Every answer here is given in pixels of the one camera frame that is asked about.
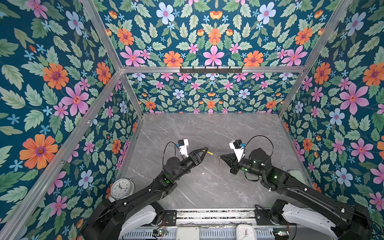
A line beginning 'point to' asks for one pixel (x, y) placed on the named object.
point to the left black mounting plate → (170, 217)
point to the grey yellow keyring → (210, 153)
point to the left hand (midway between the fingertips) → (209, 148)
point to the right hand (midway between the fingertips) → (221, 155)
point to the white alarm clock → (122, 187)
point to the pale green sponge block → (296, 174)
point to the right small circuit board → (281, 233)
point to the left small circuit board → (162, 233)
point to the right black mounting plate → (263, 217)
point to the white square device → (188, 233)
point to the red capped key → (220, 160)
